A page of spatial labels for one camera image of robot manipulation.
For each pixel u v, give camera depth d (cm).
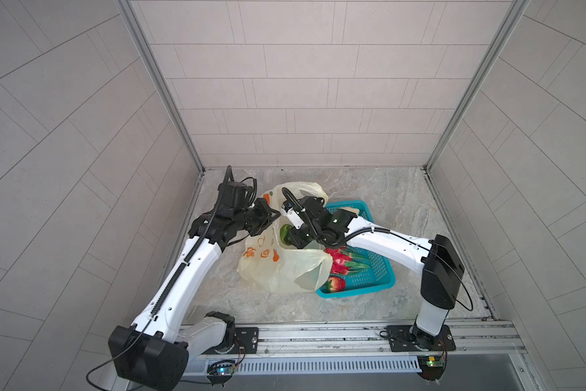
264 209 63
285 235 75
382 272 79
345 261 79
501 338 73
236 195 55
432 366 68
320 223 60
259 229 65
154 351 35
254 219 63
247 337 71
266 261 76
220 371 64
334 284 78
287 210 70
